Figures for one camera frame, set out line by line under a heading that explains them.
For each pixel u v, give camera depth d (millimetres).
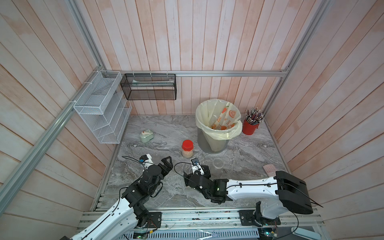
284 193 425
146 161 681
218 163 831
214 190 579
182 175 715
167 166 688
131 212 520
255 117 981
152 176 556
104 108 721
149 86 967
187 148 880
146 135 1006
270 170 900
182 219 747
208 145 953
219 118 969
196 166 660
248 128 1030
